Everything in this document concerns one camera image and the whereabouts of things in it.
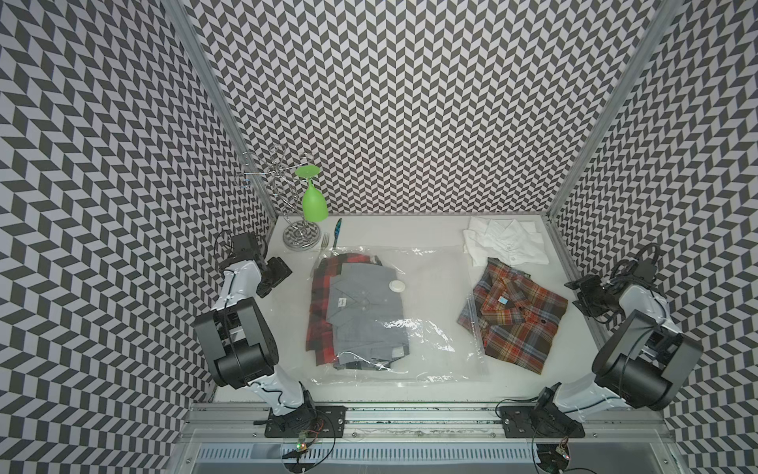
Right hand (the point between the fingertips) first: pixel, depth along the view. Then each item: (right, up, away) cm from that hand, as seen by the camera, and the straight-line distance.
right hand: (567, 292), depth 87 cm
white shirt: (-9, +15, +19) cm, 26 cm away
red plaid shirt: (-14, -8, +2) cm, 16 cm away
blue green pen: (-74, +19, +28) cm, 82 cm away
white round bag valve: (-51, +1, +7) cm, 52 cm away
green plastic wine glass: (-77, +28, +6) cm, 82 cm away
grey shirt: (-60, -7, 0) cm, 60 cm away
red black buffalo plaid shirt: (-73, -11, -3) cm, 74 cm away
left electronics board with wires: (-72, -30, -20) cm, 81 cm away
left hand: (-87, +4, +4) cm, 87 cm away
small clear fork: (-78, +15, +24) cm, 83 cm away
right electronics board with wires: (-14, -36, -17) cm, 43 cm away
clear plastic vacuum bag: (-38, -16, -4) cm, 41 cm away
